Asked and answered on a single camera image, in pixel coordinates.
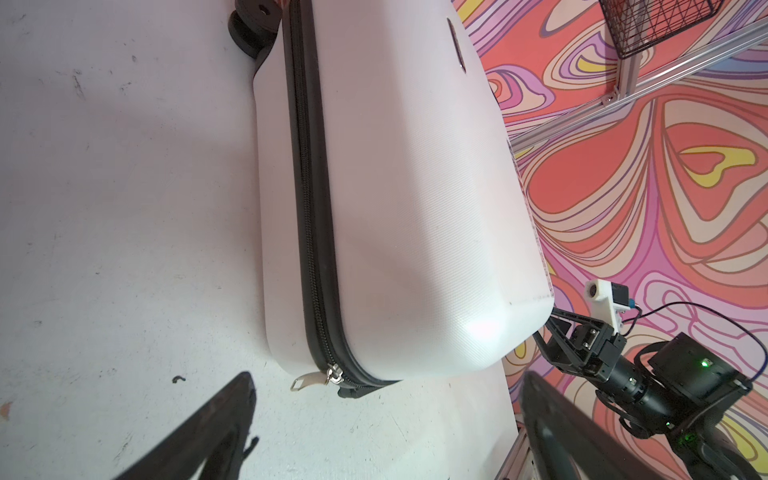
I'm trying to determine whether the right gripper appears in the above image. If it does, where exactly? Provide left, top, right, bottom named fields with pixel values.
left=533, top=308, right=678, bottom=432

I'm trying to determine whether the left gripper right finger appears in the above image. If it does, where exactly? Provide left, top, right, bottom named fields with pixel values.
left=520, top=372, right=660, bottom=479

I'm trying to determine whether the black white suitcase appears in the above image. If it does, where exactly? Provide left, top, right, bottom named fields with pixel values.
left=228, top=1, right=554, bottom=398

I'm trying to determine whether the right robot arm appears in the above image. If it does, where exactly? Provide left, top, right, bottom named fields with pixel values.
left=533, top=309, right=759, bottom=479

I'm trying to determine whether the black wire basket back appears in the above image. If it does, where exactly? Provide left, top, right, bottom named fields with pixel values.
left=598, top=0, right=723, bottom=60

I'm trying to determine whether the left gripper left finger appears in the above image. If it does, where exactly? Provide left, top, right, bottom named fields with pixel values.
left=118, top=371, right=259, bottom=479

